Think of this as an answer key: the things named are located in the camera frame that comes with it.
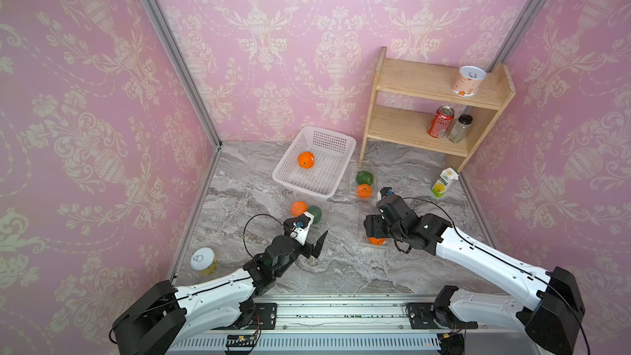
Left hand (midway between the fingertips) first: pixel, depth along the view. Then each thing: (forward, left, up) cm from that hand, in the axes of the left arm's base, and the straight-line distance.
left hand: (316, 226), depth 80 cm
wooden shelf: (+38, -36, +11) cm, 54 cm away
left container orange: (+10, +7, -6) cm, 14 cm away
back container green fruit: (+26, -20, -7) cm, 34 cm away
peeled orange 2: (-2, -21, -8) cm, 23 cm away
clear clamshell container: (+11, -1, -7) cm, 13 cm away
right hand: (+1, -19, +1) cm, 19 cm away
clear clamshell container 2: (+26, -16, -11) cm, 32 cm away
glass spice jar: (+29, -51, +18) cm, 61 cm away
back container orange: (+20, -19, -8) cm, 29 cm away
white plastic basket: (+44, -6, -10) cm, 46 cm away
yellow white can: (-9, +36, -7) cm, 38 cm away
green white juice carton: (+21, -49, +2) cm, 53 cm away
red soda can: (+32, -44, +18) cm, 58 cm away
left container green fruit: (+9, +1, -6) cm, 11 cm away
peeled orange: (+34, +5, -5) cm, 34 cm away
